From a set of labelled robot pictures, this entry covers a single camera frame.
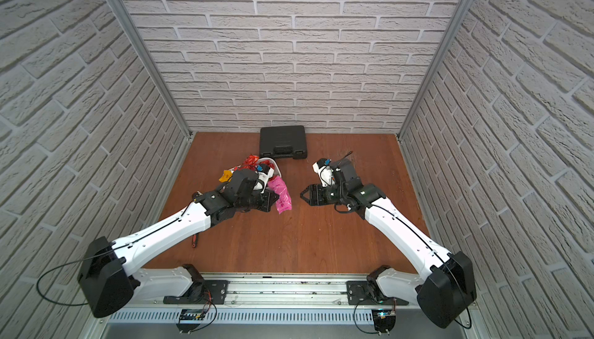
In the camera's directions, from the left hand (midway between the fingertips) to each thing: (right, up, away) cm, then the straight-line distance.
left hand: (282, 193), depth 78 cm
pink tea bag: (+1, -3, 0) cm, 3 cm away
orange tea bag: (-24, +5, +14) cm, 28 cm away
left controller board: (-29, -38, -6) cm, 48 cm away
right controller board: (+33, -38, -8) cm, 51 cm away
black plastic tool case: (-3, +20, +38) cm, 44 cm away
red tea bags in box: (-16, +10, +19) cm, 27 cm away
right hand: (+10, 0, -1) cm, 10 cm away
